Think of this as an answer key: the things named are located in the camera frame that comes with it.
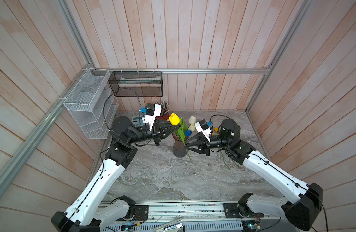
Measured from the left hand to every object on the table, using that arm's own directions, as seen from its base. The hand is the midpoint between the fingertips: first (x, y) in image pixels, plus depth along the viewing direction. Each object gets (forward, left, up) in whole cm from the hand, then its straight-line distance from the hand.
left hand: (178, 128), depth 53 cm
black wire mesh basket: (+57, +30, -20) cm, 67 cm away
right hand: (0, -3, -12) cm, 12 cm away
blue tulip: (+9, -5, -15) cm, 18 cm away
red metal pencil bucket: (+39, +8, -36) cm, 54 cm away
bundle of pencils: (+39, +9, -26) cm, 48 cm away
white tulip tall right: (+16, -8, -14) cm, 23 cm away
